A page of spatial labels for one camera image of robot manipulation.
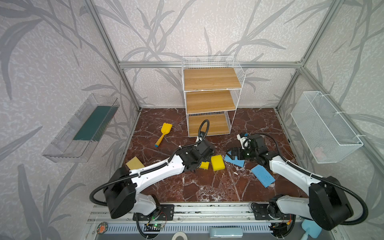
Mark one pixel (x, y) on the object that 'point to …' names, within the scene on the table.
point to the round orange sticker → (102, 228)
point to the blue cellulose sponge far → (263, 175)
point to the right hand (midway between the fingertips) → (231, 147)
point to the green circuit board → (158, 225)
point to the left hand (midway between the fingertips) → (203, 145)
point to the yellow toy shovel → (165, 129)
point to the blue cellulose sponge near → (240, 163)
